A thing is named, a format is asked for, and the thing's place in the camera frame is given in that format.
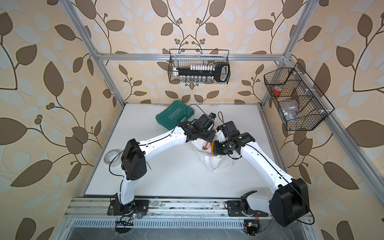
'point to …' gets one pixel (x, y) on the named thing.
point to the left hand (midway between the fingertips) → (211, 131)
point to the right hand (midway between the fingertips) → (213, 150)
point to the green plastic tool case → (177, 112)
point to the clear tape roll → (111, 153)
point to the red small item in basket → (277, 89)
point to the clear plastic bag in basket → (290, 109)
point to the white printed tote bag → (204, 151)
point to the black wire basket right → (301, 106)
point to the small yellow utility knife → (212, 145)
